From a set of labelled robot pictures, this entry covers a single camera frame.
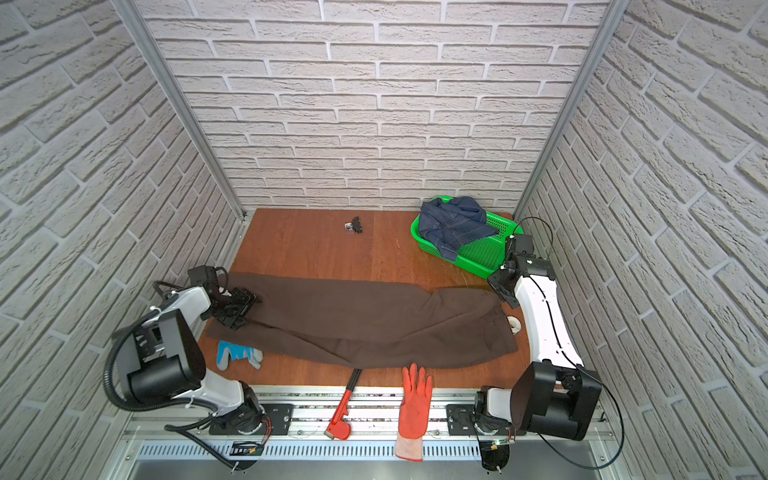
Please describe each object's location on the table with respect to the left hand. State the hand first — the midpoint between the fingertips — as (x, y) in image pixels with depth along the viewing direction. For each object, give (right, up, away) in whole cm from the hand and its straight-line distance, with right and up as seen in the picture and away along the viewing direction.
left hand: (258, 300), depth 91 cm
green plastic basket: (+73, +13, +6) cm, 74 cm away
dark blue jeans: (+63, +25, +12) cm, 69 cm away
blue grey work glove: (-4, -12, -10) cm, 16 cm away
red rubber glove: (+47, -26, -17) cm, 56 cm away
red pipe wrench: (+29, -28, -19) cm, 44 cm away
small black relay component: (+26, +25, +23) cm, 43 cm away
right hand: (+74, +5, -9) cm, 75 cm away
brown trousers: (+16, -7, -3) cm, 18 cm away
